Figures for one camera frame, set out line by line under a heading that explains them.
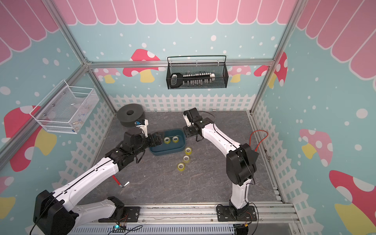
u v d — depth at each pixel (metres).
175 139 1.02
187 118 0.73
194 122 0.68
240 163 0.48
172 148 0.98
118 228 0.73
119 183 0.84
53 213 0.38
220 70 0.94
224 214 0.74
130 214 0.75
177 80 0.89
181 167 0.90
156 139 0.71
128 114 1.12
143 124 0.69
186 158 0.94
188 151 0.97
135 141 0.59
